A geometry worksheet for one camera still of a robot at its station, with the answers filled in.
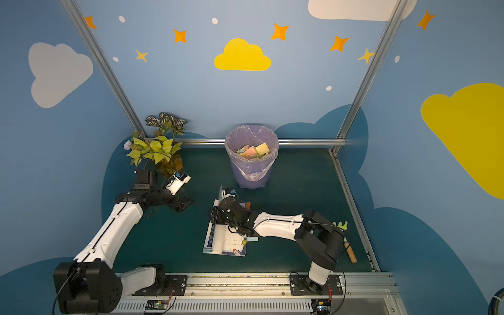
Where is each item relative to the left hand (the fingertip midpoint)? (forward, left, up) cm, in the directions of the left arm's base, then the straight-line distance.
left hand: (185, 191), depth 82 cm
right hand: (-6, -11, -6) cm, 13 cm away
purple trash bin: (+5, -24, +1) cm, 25 cm away
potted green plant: (+18, +15, +7) cm, 24 cm away
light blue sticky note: (-14, -30, -17) cm, 37 cm away
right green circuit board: (-38, -56, -18) cm, 70 cm away
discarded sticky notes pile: (+26, -28, -2) cm, 38 cm away
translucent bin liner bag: (+9, -30, +5) cm, 32 cm away
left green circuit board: (-39, +5, -18) cm, 43 cm away
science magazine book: (-15, -15, -17) cm, 27 cm away
